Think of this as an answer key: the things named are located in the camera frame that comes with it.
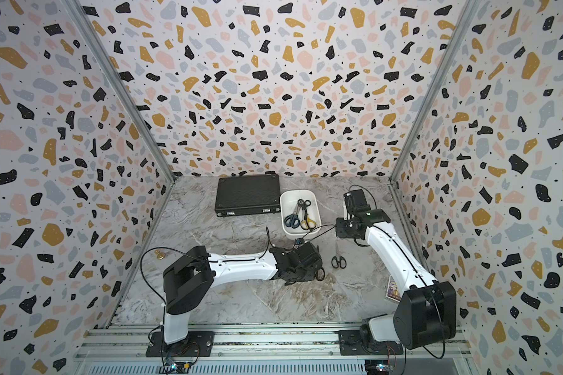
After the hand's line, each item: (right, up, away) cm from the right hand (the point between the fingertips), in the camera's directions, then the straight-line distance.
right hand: (344, 228), depth 85 cm
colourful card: (+17, -22, -1) cm, 28 cm away
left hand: (-10, -17, 0) cm, 20 cm away
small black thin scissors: (-1, -14, +8) cm, 16 cm away
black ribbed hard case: (-40, +13, +25) cm, 49 cm away
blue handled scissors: (-19, +1, +18) cm, 26 cm away
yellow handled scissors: (-13, 0, +18) cm, 22 cm away
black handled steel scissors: (-14, +8, +25) cm, 29 cm away
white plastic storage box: (-21, +9, +27) cm, 35 cm away
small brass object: (-72, -12, +7) cm, 73 cm away
